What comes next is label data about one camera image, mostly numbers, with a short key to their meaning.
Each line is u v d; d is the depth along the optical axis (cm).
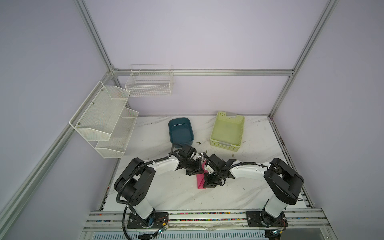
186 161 74
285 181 46
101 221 75
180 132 109
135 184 45
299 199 46
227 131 112
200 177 84
